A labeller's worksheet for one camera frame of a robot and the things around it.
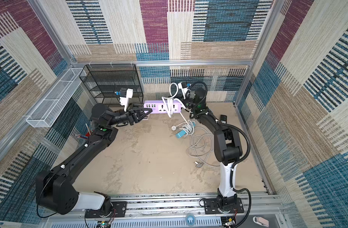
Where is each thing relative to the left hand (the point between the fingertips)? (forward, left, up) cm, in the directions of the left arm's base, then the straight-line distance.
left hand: (151, 110), depth 62 cm
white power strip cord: (+5, -27, -40) cm, 49 cm away
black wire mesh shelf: (+48, +41, -17) cm, 65 cm away
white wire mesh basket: (+6, +54, -7) cm, 54 cm away
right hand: (+22, -8, -13) cm, 26 cm away
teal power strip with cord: (+14, -18, -33) cm, 41 cm away
